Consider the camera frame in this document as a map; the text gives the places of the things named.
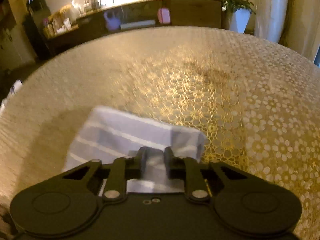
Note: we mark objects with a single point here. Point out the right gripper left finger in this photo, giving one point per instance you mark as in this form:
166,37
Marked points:
119,172

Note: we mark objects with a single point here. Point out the white flat box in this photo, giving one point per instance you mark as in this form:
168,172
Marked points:
138,24

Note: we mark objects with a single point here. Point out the lavender white striped shirt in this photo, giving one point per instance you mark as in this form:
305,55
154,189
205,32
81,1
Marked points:
108,134

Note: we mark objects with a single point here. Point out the purple kettlebell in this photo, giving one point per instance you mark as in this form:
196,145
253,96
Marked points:
111,21

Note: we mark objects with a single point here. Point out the pink container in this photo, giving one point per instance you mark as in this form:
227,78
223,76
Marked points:
163,15

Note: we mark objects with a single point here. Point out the lace tablecloth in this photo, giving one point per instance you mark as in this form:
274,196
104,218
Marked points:
257,102

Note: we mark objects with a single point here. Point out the potted plant white pot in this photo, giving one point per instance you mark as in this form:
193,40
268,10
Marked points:
237,14

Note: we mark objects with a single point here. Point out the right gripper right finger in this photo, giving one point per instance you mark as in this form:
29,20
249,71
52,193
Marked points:
188,170

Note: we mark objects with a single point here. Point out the long wooden sideboard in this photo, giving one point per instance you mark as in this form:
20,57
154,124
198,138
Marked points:
199,13

